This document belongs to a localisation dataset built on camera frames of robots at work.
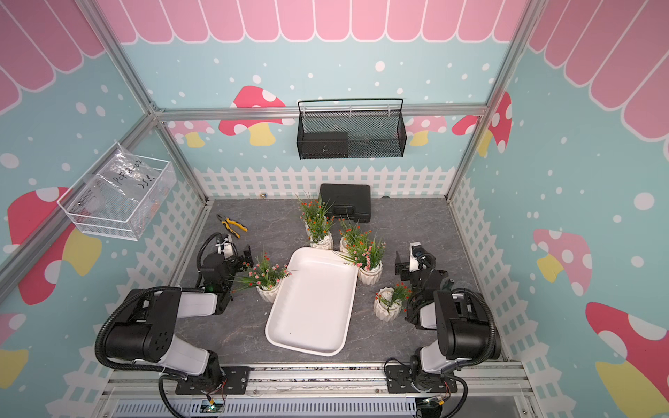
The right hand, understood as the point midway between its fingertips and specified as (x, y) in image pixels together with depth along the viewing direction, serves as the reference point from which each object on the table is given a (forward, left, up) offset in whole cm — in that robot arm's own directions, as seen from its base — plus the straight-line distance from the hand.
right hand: (411, 250), depth 90 cm
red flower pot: (-18, +10, -2) cm, 20 cm away
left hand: (+2, +62, -2) cm, 62 cm away
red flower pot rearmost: (+18, +36, +3) cm, 40 cm away
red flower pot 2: (+10, +33, +3) cm, 35 cm away
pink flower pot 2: (-6, +16, +4) cm, 17 cm away
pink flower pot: (-12, +49, +5) cm, 50 cm away
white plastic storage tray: (-16, +34, -10) cm, 39 cm away
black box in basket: (+26, +29, +25) cm, 47 cm away
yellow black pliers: (+23, +74, -9) cm, 78 cm away
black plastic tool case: (+34, +22, -10) cm, 42 cm away
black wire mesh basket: (+33, +20, +25) cm, 46 cm away
